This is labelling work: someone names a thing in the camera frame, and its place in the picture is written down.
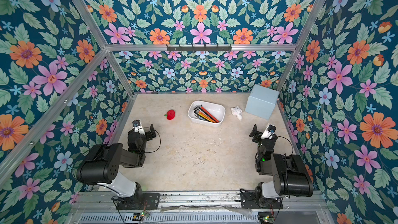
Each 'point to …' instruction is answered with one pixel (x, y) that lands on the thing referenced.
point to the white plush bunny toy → (237, 111)
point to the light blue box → (261, 102)
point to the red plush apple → (170, 114)
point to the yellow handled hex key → (204, 117)
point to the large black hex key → (198, 115)
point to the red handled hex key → (209, 113)
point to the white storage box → (206, 113)
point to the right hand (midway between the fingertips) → (264, 126)
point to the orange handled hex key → (205, 116)
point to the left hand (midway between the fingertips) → (144, 124)
